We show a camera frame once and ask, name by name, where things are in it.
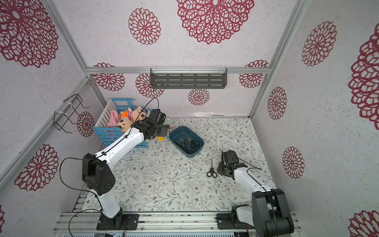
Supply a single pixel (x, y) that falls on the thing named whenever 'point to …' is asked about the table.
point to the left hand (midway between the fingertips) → (160, 129)
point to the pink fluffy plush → (114, 118)
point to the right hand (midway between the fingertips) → (225, 171)
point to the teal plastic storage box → (174, 134)
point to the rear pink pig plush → (138, 114)
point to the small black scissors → (211, 172)
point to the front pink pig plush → (125, 123)
